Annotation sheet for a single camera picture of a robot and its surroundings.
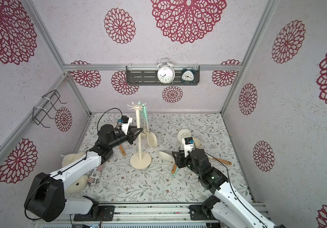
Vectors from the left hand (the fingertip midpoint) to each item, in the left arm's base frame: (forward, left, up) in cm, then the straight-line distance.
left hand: (140, 128), depth 79 cm
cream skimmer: (+13, -27, -24) cm, 38 cm away
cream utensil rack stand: (-9, +1, -23) cm, 25 cm away
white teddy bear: (-12, +44, -15) cm, 48 cm away
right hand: (-12, -19, -4) cm, 23 cm away
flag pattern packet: (-22, +28, -20) cm, 41 cm away
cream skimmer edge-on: (-9, -15, -17) cm, 25 cm away
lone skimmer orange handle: (-1, +16, -24) cm, 28 cm away
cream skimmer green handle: (+1, -5, -13) cm, 14 cm away
